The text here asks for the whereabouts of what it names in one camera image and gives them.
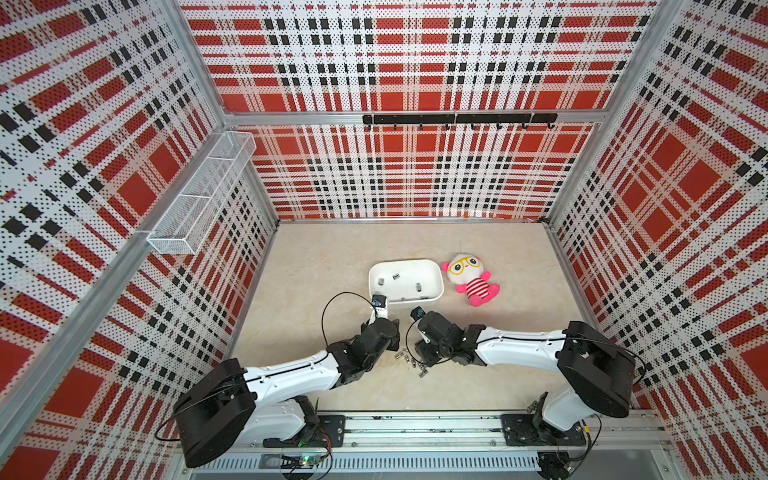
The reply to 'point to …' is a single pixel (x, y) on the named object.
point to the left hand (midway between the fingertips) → (397, 320)
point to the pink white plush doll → (466, 270)
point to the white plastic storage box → (407, 281)
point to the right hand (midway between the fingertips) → (427, 344)
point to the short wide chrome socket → (381, 281)
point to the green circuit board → (309, 461)
